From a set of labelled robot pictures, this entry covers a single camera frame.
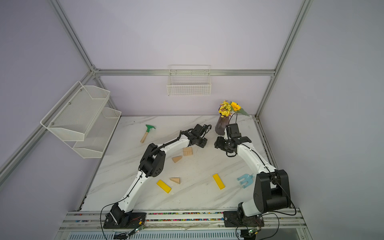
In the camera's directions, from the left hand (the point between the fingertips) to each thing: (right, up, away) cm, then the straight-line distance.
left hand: (202, 141), depth 104 cm
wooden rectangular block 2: (-10, -7, -6) cm, 14 cm away
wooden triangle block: (-18, -10, -9) cm, 23 cm away
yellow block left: (-23, -24, -20) cm, 39 cm away
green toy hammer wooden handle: (-40, +10, +5) cm, 42 cm away
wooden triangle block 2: (-16, -21, -18) cm, 32 cm away
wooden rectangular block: (-9, -1, -26) cm, 28 cm away
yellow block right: (+9, -22, -18) cm, 30 cm away
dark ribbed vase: (+14, +14, -5) cm, 21 cm away
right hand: (+10, -2, -15) cm, 18 cm away
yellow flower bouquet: (+14, +21, -14) cm, 29 cm away
